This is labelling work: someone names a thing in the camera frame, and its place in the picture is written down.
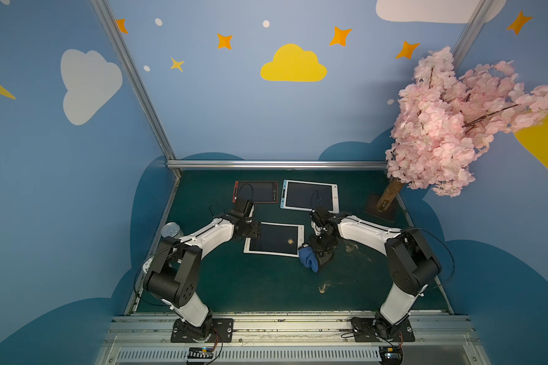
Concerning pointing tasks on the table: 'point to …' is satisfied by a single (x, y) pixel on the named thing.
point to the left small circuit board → (200, 353)
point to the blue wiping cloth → (308, 258)
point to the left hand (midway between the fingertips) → (254, 226)
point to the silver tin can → (171, 229)
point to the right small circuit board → (390, 355)
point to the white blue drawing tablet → (307, 195)
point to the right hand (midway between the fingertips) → (317, 246)
